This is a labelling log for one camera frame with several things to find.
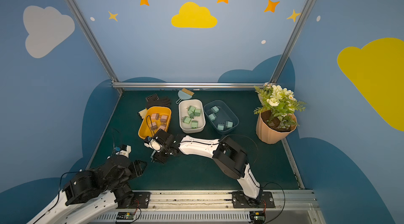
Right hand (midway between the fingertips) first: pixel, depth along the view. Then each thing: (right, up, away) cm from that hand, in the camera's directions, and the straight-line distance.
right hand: (158, 153), depth 83 cm
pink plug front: (-1, +13, +13) cm, 18 cm away
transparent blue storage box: (+37, +17, +22) cm, 46 cm away
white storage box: (+21, +27, +26) cm, 43 cm away
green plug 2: (+20, +21, +24) cm, 38 cm away
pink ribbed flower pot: (+60, +14, -3) cm, 61 cm away
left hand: (-2, 0, -12) cm, 13 cm away
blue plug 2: (+41, +14, +18) cm, 47 cm away
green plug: (+15, +23, +24) cm, 37 cm away
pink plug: (-9, +19, +22) cm, 30 cm away
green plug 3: (+16, +20, +21) cm, 33 cm away
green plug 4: (+13, +16, +20) cm, 29 cm away
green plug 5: (+18, +14, +18) cm, 29 cm away
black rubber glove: (-13, +30, +30) cm, 44 cm away
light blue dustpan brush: (+10, +34, +36) cm, 51 cm away
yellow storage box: (-13, +11, +15) cm, 23 cm away
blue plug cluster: (+35, +12, +15) cm, 40 cm away
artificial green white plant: (+62, +27, -8) cm, 68 cm away
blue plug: (+32, +23, +24) cm, 46 cm away
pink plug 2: (-3, +17, +20) cm, 27 cm away
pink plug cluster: (-8, +13, +16) cm, 22 cm away
